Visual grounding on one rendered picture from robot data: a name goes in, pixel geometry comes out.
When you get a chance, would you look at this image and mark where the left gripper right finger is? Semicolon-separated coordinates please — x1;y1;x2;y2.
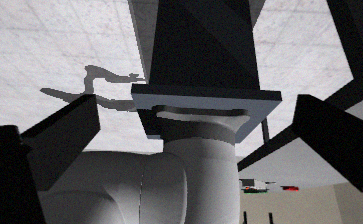
291;94;363;193

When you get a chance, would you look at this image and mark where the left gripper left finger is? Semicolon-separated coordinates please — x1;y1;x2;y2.
0;94;101;224

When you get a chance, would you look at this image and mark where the white power strip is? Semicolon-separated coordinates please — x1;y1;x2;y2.
242;179;276;190

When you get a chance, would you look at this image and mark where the green rectangular block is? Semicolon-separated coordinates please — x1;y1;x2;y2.
244;189;268;194

